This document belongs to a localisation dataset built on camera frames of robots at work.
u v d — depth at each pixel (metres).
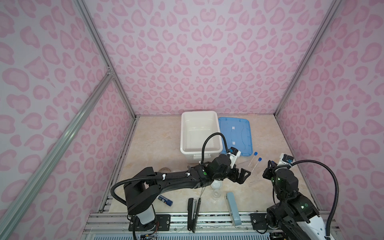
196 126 1.13
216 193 0.80
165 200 0.78
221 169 0.59
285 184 0.52
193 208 0.76
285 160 0.62
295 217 0.50
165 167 0.91
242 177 0.65
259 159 0.79
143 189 0.48
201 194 0.82
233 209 0.74
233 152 0.66
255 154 0.81
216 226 0.72
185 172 0.53
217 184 0.84
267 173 0.65
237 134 1.09
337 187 0.51
